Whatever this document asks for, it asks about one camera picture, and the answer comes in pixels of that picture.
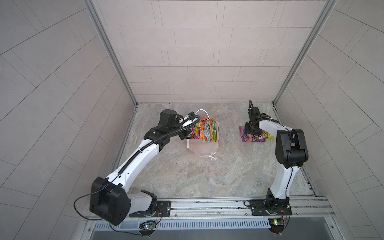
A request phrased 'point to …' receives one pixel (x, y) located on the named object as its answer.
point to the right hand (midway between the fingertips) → (248, 130)
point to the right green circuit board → (277, 225)
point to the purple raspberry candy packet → (248, 137)
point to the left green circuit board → (147, 228)
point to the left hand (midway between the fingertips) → (195, 122)
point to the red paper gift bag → (204, 148)
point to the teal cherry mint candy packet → (214, 130)
